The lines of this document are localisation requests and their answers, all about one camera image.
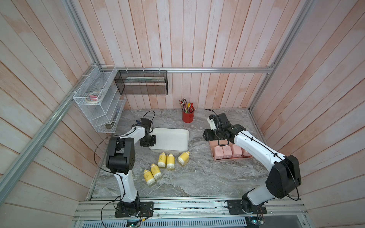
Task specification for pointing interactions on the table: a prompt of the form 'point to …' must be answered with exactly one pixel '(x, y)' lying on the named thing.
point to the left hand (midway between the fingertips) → (152, 145)
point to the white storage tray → (170, 140)
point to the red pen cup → (187, 118)
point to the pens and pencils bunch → (189, 108)
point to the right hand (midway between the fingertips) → (205, 134)
